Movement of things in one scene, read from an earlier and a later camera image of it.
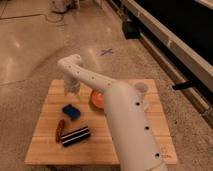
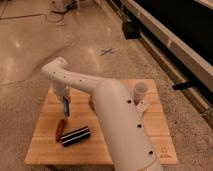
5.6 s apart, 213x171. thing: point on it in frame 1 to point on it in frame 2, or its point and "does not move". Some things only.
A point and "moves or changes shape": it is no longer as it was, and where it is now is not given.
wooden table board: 74,129 does not move
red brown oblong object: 59,129 does not move
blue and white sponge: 73,113 moves or changes shape
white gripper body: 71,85 to 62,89
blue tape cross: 108,50 does not move
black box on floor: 131,30 does not move
